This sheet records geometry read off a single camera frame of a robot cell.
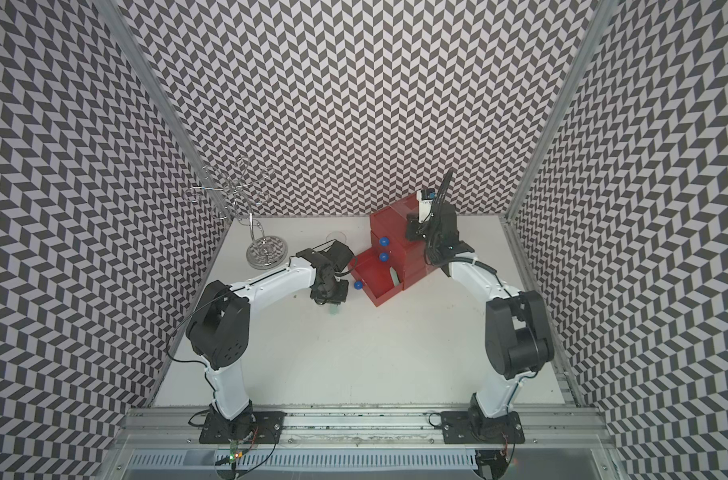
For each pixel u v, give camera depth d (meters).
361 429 0.75
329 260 0.69
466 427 0.73
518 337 0.47
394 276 1.00
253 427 0.70
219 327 0.48
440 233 0.68
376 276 1.07
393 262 0.89
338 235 1.05
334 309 0.91
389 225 0.96
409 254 0.83
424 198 0.75
